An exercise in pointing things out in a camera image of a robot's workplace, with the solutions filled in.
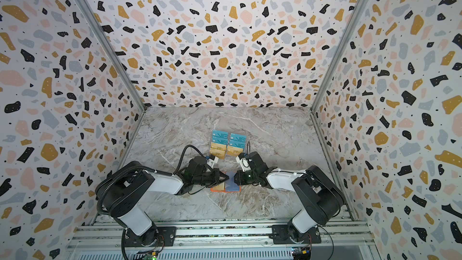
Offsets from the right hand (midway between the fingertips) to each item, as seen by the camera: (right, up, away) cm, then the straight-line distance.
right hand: (232, 177), depth 86 cm
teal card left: (-7, +17, +10) cm, 21 cm away
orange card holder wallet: (-2, -4, -1) cm, 5 cm away
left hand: (0, +1, -2) cm, 2 cm away
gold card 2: (+1, +11, +9) cm, 14 cm away
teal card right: (+3, +15, +8) cm, 17 cm away
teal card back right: (+1, +18, +9) cm, 20 cm away
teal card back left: (-7, +20, +10) cm, 24 cm away
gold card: (-9, +14, +10) cm, 19 cm away
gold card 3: (-8, +9, +11) cm, 16 cm away
